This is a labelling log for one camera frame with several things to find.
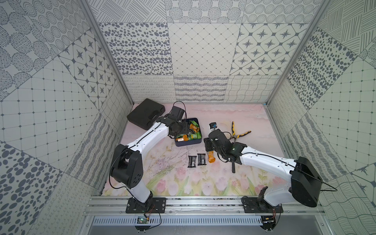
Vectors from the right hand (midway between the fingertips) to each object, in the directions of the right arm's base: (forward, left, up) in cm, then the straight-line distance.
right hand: (207, 140), depth 84 cm
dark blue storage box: (+9, +8, -10) cm, 16 cm away
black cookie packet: (-6, +3, -12) cm, 14 cm away
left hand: (+8, +14, +2) cm, 16 cm away
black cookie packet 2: (-8, +9, -12) cm, 17 cm away
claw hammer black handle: (-11, -16, -13) cm, 24 cm away
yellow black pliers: (+11, -21, -13) cm, 27 cm away
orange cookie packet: (-6, -3, -11) cm, 13 cm away
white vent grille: (-37, +15, -14) cm, 43 cm away
